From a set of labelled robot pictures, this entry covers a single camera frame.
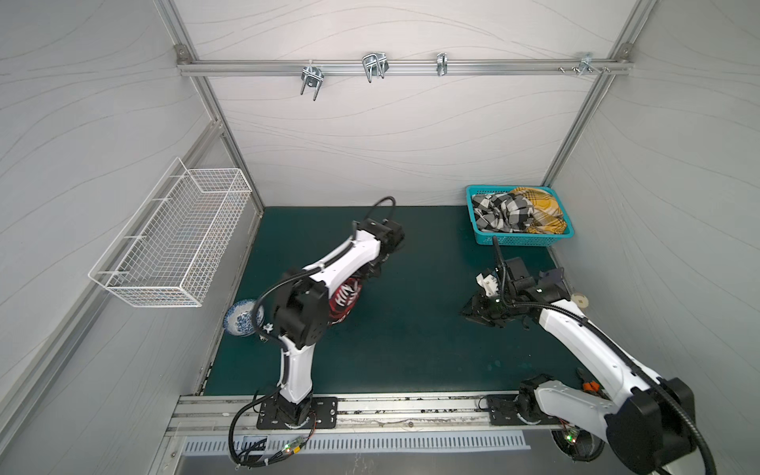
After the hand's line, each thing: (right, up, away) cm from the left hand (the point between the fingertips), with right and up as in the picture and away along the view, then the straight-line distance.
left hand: (362, 271), depth 88 cm
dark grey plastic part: (+66, -3, +13) cm, 67 cm away
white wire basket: (-44, +6, -21) cm, 49 cm away
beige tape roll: (+62, -7, -6) cm, 63 cm away
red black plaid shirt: (-4, -6, -10) cm, 12 cm away
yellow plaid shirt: (+65, +17, +17) cm, 70 cm away
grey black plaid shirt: (+50, +19, +21) cm, 58 cm away
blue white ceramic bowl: (-38, -14, 0) cm, 40 cm away
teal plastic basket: (+54, +10, +16) cm, 57 cm away
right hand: (+30, -9, -8) cm, 32 cm away
